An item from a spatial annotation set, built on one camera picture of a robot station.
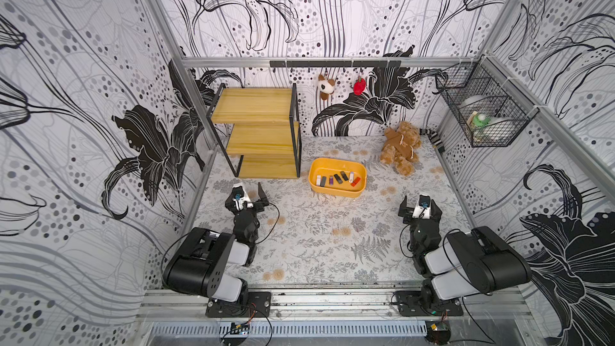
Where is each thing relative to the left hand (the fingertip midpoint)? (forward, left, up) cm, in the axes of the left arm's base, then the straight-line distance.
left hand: (251, 188), depth 88 cm
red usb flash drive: (+11, -42, -10) cm, 44 cm away
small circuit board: (-42, -3, -14) cm, 44 cm away
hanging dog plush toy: (+35, -27, +21) cm, 49 cm away
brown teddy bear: (+25, -61, -2) cm, 66 cm away
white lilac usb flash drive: (+14, -40, -10) cm, 44 cm away
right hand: (-1, -64, 0) cm, 64 cm away
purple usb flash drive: (+12, -28, -11) cm, 32 cm away
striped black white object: (+40, -83, -9) cm, 92 cm away
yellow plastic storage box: (+18, -29, -8) cm, 35 cm away
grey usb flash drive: (+12, -31, -10) cm, 34 cm away
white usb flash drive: (+12, -25, -11) cm, 30 cm away
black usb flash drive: (+13, -34, -11) cm, 38 cm away
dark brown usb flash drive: (+14, -37, -10) cm, 41 cm away
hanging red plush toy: (+38, -41, +20) cm, 59 cm away
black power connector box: (-41, -62, -11) cm, 75 cm away
